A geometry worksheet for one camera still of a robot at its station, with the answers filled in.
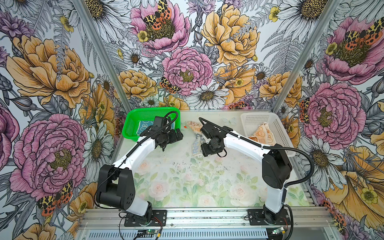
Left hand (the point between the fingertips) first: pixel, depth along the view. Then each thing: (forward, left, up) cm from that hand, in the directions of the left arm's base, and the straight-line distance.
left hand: (176, 142), depth 87 cm
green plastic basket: (+26, +33, -6) cm, 43 cm away
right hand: (-7, -19, -5) cm, 21 cm away
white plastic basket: (+24, -52, -10) cm, 58 cm away
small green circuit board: (-42, -50, -13) cm, 66 cm away
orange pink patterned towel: (+11, -57, -10) cm, 59 cm away
